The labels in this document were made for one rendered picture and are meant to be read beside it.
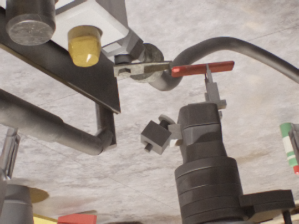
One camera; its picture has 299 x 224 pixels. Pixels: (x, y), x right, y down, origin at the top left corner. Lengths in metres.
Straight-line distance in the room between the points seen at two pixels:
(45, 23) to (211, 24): 1.02
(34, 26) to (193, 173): 0.23
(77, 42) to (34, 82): 1.10
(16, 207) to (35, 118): 2.17
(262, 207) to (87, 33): 0.27
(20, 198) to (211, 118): 2.20
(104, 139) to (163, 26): 0.82
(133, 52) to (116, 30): 0.08
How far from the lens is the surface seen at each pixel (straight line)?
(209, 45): 0.95
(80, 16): 0.53
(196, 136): 0.55
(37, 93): 1.70
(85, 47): 0.53
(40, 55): 0.54
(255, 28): 1.51
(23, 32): 0.47
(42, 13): 0.46
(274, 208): 0.55
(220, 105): 0.58
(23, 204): 2.70
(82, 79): 0.60
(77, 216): 3.50
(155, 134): 0.57
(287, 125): 2.36
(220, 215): 0.52
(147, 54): 0.67
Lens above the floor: 0.77
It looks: 23 degrees down
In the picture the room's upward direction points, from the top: 171 degrees clockwise
